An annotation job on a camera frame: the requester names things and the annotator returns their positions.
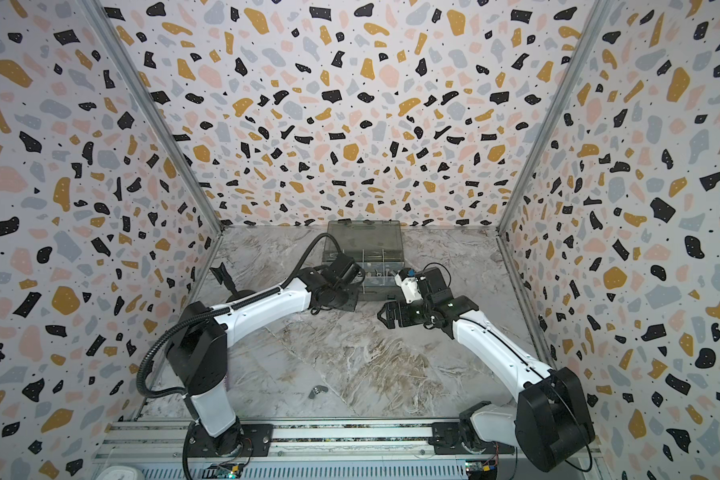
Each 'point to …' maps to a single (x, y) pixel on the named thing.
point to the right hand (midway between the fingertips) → (393, 312)
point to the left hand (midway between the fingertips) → (355, 300)
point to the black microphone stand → (221, 275)
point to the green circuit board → (228, 473)
